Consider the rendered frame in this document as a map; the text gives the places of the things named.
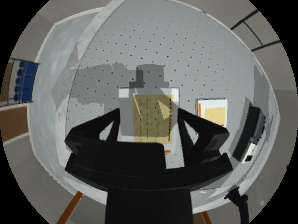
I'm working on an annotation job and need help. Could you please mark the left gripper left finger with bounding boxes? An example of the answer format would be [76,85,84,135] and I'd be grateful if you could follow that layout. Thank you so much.
[68,108,120,141]

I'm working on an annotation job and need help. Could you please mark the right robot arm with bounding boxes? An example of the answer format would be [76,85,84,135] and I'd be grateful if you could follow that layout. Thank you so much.
[224,187,249,224]

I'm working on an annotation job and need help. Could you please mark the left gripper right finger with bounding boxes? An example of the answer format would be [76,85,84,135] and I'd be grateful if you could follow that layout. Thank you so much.
[177,108,230,167]

